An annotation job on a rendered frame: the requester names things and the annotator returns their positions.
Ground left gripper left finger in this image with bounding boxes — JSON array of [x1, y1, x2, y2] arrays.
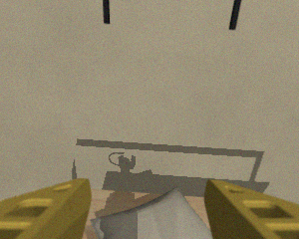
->
[[0, 178, 92, 239]]

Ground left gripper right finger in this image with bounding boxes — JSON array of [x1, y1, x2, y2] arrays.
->
[[204, 179, 299, 239]]

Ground cream pillow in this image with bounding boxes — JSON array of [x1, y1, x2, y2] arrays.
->
[[90, 187, 212, 239]]

